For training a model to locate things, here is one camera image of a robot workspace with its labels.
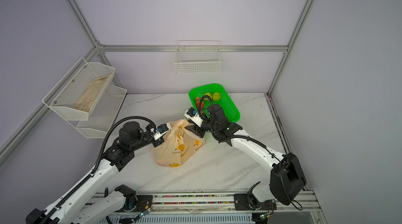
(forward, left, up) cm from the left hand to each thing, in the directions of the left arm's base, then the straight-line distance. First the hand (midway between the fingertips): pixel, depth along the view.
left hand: (167, 127), depth 74 cm
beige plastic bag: (-6, -6, -4) cm, 9 cm away
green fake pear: (+41, -21, -18) cm, 50 cm away
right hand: (+2, -9, 0) cm, 10 cm away
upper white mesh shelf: (+14, +46, +7) cm, 49 cm away
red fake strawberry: (+36, -13, -19) cm, 43 cm away
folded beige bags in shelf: (+9, +41, +6) cm, 42 cm away
